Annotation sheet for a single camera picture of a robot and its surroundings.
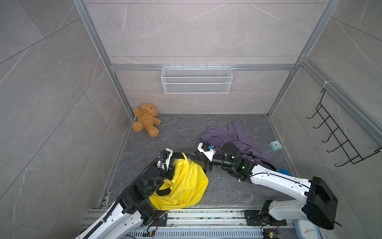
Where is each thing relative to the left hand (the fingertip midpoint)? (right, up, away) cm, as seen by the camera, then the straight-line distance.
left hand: (175, 156), depth 70 cm
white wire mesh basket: (+11, +47, +30) cm, 56 cm away
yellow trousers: (+7, -14, 0) cm, 15 cm away
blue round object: (+64, -13, +18) cm, 68 cm away
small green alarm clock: (+65, +2, +30) cm, 72 cm away
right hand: (+10, 0, +1) cm, 10 cm away
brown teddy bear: (-26, +19, +36) cm, 49 cm away
